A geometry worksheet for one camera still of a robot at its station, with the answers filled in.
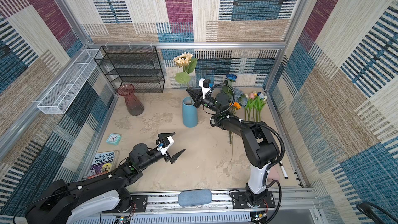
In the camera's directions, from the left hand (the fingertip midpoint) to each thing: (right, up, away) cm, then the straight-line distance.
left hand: (178, 138), depth 76 cm
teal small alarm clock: (-41, -4, +18) cm, 45 cm away
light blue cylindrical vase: (+5, +12, +11) cm, 17 cm away
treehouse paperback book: (-42, -15, +8) cm, 45 cm away
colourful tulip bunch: (+49, +19, +33) cm, 61 cm away
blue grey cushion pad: (+8, -26, -3) cm, 28 cm away
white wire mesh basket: (-53, +18, -6) cm, 56 cm away
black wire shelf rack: (-33, +43, +32) cm, 63 cm away
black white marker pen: (+54, -18, +6) cm, 57 cm away
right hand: (+4, +24, +4) cm, 24 cm away
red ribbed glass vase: (-32, +15, +26) cm, 44 cm away
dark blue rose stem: (+31, +35, +33) cm, 57 cm away
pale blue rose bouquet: (+37, +22, +30) cm, 52 cm away
